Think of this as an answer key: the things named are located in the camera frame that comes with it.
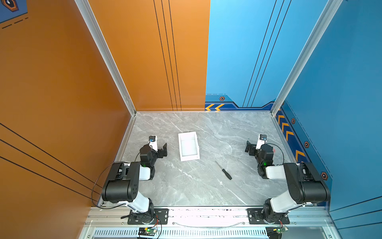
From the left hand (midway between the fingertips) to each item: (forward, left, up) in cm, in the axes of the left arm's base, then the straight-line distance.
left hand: (159, 141), depth 94 cm
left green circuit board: (-46, 0, -8) cm, 47 cm away
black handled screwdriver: (-18, -41, -6) cm, 45 cm away
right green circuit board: (-46, -62, -8) cm, 78 cm away
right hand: (0, -61, 0) cm, 62 cm away
